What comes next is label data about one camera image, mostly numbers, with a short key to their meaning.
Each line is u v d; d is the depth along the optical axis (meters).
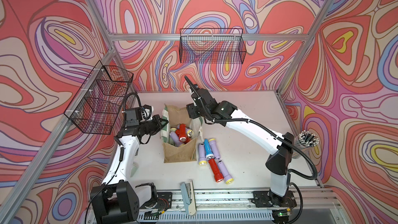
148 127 0.67
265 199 0.73
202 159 0.83
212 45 0.96
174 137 0.88
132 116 0.62
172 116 0.86
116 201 0.40
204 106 0.54
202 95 0.53
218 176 0.79
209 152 0.86
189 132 0.91
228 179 0.77
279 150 0.45
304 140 0.75
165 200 0.73
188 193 0.73
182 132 0.89
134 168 0.81
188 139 0.84
